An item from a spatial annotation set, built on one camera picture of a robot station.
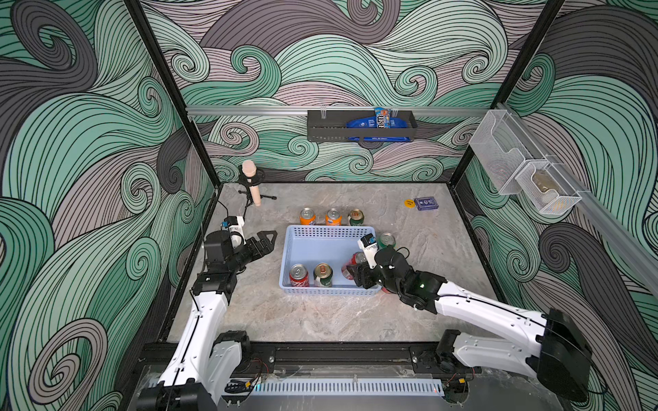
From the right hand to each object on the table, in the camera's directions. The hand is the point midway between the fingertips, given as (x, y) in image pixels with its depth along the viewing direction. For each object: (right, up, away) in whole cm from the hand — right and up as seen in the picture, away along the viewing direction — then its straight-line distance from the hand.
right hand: (358, 262), depth 79 cm
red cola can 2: (-1, +2, -3) cm, 4 cm away
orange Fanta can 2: (-7, +13, +16) cm, 22 cm away
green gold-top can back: (+1, +13, +16) cm, 21 cm away
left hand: (-29, +9, -1) cm, 31 cm away
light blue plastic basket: (-15, +2, +19) cm, 24 cm away
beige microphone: (-37, +31, +8) cm, 49 cm away
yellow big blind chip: (+28, +19, +34) cm, 48 cm away
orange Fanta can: (-17, +14, +16) cm, 27 cm away
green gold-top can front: (-11, -4, 0) cm, 12 cm away
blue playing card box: (+34, +19, +31) cm, 50 cm away
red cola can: (-19, -4, 0) cm, 19 cm away
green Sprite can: (+11, +6, +10) cm, 16 cm away
